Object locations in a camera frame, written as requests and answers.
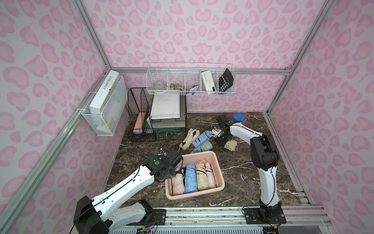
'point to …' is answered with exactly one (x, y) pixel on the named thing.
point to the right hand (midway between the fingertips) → (222, 138)
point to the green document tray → (146, 127)
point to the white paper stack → (165, 106)
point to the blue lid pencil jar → (239, 117)
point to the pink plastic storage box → (211, 157)
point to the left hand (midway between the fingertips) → (169, 171)
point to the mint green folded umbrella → (207, 146)
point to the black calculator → (226, 81)
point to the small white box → (208, 81)
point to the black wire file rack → (140, 100)
